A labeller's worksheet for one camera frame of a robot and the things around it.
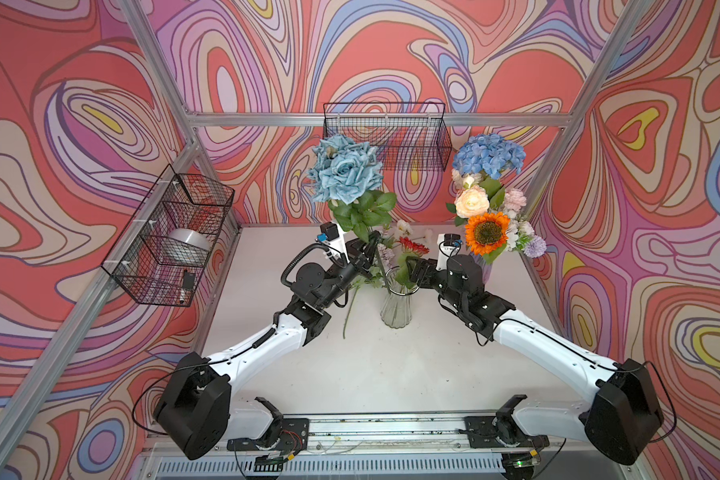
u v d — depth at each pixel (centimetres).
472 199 70
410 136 96
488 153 73
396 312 95
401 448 73
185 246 70
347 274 62
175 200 80
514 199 82
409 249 75
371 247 67
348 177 49
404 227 108
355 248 62
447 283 62
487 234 66
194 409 40
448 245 68
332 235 58
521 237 77
